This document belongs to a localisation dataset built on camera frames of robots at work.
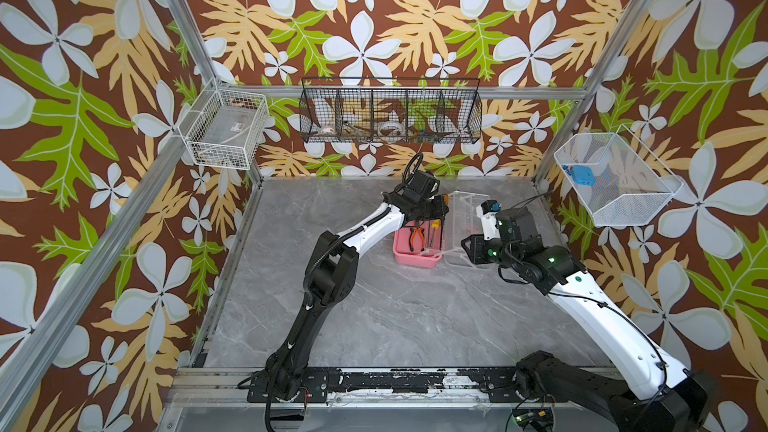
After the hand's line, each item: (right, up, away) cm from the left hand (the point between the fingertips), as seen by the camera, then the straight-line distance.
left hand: (448, 205), depth 92 cm
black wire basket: (-18, +32, +5) cm, 37 cm away
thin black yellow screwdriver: (-4, -7, +3) cm, 8 cm away
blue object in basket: (+38, +9, -6) cm, 40 cm away
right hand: (0, -9, -16) cm, 19 cm away
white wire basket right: (+45, +6, -11) cm, 47 cm away
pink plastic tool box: (-8, -13, +11) cm, 19 cm away
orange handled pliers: (-7, -9, +8) cm, 15 cm away
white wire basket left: (-67, +23, -6) cm, 71 cm away
